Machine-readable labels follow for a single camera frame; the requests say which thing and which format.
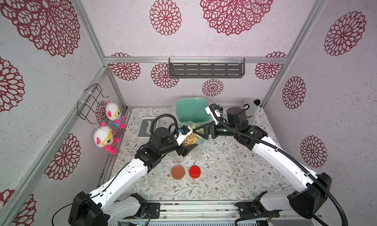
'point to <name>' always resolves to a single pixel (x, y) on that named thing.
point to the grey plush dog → (250, 107)
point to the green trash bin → (195, 110)
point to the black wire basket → (87, 108)
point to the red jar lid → (195, 171)
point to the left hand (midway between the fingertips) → (191, 138)
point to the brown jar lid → (177, 172)
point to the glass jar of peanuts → (178, 159)
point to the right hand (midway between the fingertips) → (197, 128)
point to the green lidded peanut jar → (192, 139)
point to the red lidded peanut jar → (197, 153)
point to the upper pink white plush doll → (113, 113)
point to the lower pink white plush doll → (104, 137)
